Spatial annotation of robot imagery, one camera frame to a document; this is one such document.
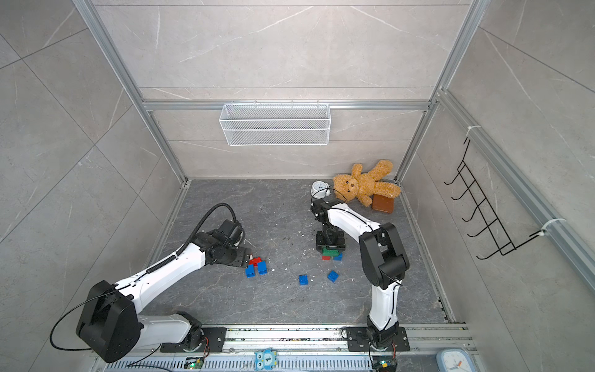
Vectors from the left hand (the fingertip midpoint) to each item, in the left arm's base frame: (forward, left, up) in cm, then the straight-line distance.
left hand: (242, 254), depth 85 cm
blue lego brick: (-3, -7, -7) cm, 10 cm away
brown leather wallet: (+26, -62, -6) cm, 68 cm away
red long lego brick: (-1, -4, -4) cm, 6 cm away
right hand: (+2, -34, -4) cm, 34 cm away
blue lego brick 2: (-4, -2, -6) cm, 8 cm away
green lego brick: (+1, -33, -3) cm, 34 cm away
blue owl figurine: (-32, -11, -5) cm, 34 cm away
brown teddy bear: (+33, -53, -1) cm, 63 cm away
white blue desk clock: (-34, -67, -5) cm, 76 cm away
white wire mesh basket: (+51, -10, +22) cm, 56 cm away
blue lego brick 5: (-7, -34, -6) cm, 35 cm away
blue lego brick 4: (-8, -23, -7) cm, 25 cm away
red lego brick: (+1, -32, -8) cm, 33 cm away
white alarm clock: (+35, -32, -4) cm, 48 cm away
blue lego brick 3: (+1, -37, -8) cm, 38 cm away
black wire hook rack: (-6, -76, +24) cm, 80 cm away
